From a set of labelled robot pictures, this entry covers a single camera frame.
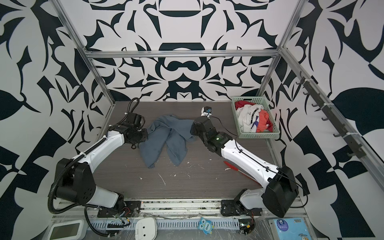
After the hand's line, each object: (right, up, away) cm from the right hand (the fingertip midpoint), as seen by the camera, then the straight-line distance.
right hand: (195, 122), depth 78 cm
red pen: (+24, -27, +7) cm, 36 cm away
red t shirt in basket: (+46, -2, +21) cm, 50 cm away
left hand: (-28, -7, +9) cm, 31 cm away
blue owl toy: (+5, -47, -10) cm, 48 cm away
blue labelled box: (+41, -45, -14) cm, 63 cm away
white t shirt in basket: (+36, +3, +22) cm, 42 cm away
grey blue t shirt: (-18, -6, +21) cm, 28 cm away
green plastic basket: (+50, +15, +37) cm, 64 cm away
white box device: (-22, -47, -11) cm, 53 cm away
